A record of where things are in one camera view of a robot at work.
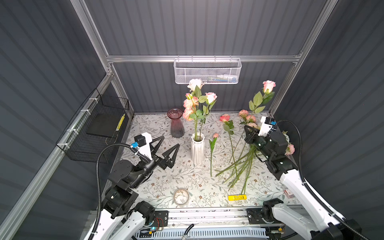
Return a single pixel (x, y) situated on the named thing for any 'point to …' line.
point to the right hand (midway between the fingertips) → (247, 127)
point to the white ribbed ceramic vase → (198, 148)
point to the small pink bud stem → (212, 145)
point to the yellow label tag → (237, 197)
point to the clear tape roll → (181, 196)
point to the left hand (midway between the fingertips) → (171, 141)
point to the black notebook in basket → (105, 124)
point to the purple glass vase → (177, 130)
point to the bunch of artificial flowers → (240, 169)
